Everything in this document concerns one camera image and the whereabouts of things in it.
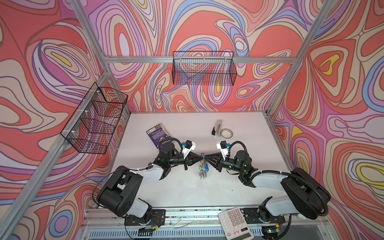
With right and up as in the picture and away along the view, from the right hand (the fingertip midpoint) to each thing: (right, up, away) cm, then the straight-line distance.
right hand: (207, 160), depth 79 cm
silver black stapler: (+10, +16, +28) cm, 33 cm away
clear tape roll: (+17, +13, +28) cm, 35 cm away
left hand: (-2, +1, -2) cm, 3 cm away
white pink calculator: (+12, -29, -9) cm, 33 cm away
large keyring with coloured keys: (-1, -7, +12) cm, 14 cm away
